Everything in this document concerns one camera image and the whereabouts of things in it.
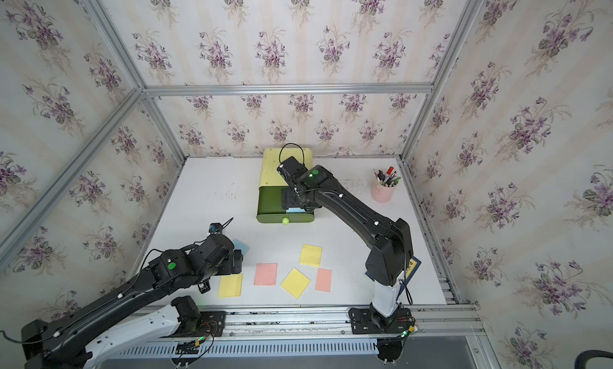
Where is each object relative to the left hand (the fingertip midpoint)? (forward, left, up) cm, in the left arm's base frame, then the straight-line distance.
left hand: (235, 262), depth 75 cm
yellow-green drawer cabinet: (+26, -10, +10) cm, 29 cm away
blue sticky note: (+12, -19, +12) cm, 26 cm away
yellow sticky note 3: (-4, +4, -11) cm, 12 cm away
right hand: (+18, -20, +7) cm, 28 cm away
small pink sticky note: (-2, -29, -11) cm, 31 cm away
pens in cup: (+35, -58, 0) cm, 68 cm away
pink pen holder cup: (+30, -55, -4) cm, 63 cm away
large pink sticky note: (0, -8, -12) cm, 15 cm away
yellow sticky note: (+7, -24, -11) cm, 28 cm away
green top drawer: (+16, -10, +7) cm, 20 cm away
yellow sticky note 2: (-3, -19, -12) cm, 22 cm away
